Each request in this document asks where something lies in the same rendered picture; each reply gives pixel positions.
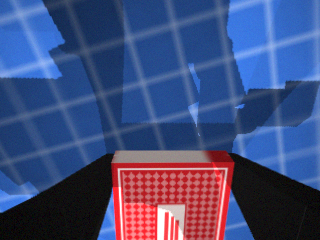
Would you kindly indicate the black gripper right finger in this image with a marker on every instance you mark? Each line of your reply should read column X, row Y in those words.
column 274, row 206

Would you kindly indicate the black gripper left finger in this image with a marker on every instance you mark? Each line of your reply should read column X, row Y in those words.
column 73, row 209

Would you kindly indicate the blue grid work mat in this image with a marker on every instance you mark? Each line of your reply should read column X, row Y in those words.
column 83, row 78

